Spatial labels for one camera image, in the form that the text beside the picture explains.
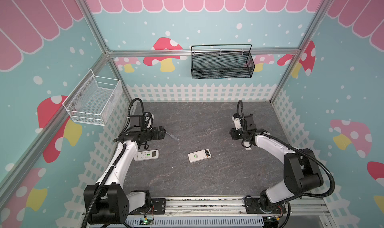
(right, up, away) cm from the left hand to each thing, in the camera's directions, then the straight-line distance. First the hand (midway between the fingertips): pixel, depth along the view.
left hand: (157, 134), depth 84 cm
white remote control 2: (-8, -13, +6) cm, 17 cm away
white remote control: (+24, -14, +7) cm, 29 cm away
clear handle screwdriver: (+6, -4, +16) cm, 17 cm away
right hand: (+44, +1, +9) cm, 45 cm away
